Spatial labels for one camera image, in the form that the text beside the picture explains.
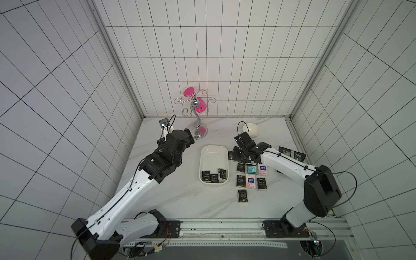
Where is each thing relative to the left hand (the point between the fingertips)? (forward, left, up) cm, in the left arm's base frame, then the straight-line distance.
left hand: (177, 136), depth 71 cm
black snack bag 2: (+7, -70, -29) cm, 76 cm away
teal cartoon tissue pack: (-3, -39, -27) cm, 47 cm away
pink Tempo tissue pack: (-3, -45, -26) cm, 52 cm away
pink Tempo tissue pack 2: (-10, -37, -27) cm, 47 cm away
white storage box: (+6, -16, -30) cm, 34 cm away
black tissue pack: (-1, -33, -28) cm, 43 cm away
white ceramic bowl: (+28, -46, -28) cm, 60 cm away
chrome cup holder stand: (+27, -6, -29) cm, 40 cm away
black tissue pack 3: (-11, -43, -27) cm, 52 cm away
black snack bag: (+10, -63, -29) cm, 70 cm away
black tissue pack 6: (-6, -21, -26) cm, 34 cm away
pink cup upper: (+35, -2, -1) cm, 35 cm away
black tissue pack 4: (-17, -32, -27) cm, 46 cm away
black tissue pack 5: (-8, -18, -27) cm, 33 cm away
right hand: (+2, -25, -20) cm, 32 cm away
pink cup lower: (+24, -10, -3) cm, 26 cm away
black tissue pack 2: (-10, -32, -27) cm, 43 cm away
